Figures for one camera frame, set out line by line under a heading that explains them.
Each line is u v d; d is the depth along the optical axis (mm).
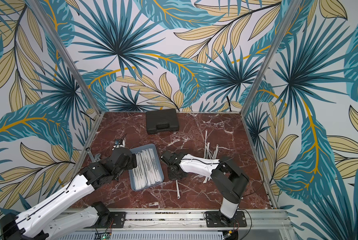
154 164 921
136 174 872
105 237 708
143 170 882
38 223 396
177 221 746
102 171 524
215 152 973
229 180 460
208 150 975
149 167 902
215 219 733
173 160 687
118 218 734
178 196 799
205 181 858
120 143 661
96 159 925
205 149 980
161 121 1095
